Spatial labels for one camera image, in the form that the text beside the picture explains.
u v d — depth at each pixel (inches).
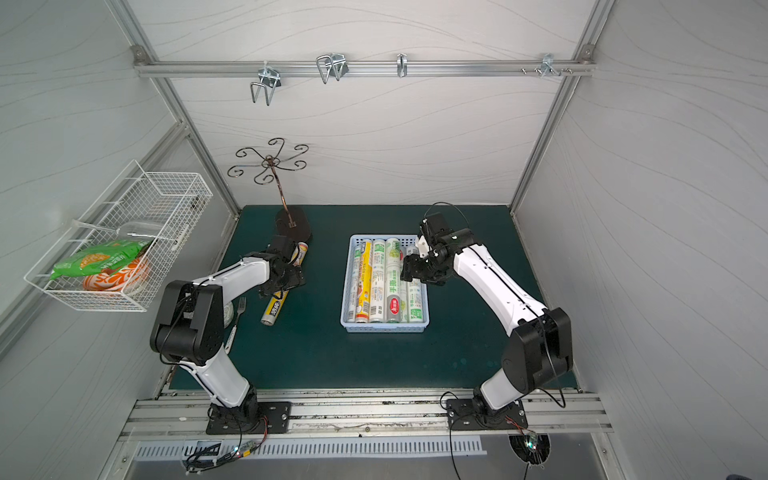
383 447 27.7
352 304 35.0
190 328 18.9
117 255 21.8
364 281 35.7
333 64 30.1
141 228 24.8
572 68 30.8
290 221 44.1
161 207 30.9
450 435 27.1
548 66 30.1
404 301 35.7
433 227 25.6
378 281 35.7
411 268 28.6
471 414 28.7
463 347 33.9
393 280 35.6
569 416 29.8
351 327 33.7
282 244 30.2
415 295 35.7
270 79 30.9
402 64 28.6
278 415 29.0
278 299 36.0
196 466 27.0
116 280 24.4
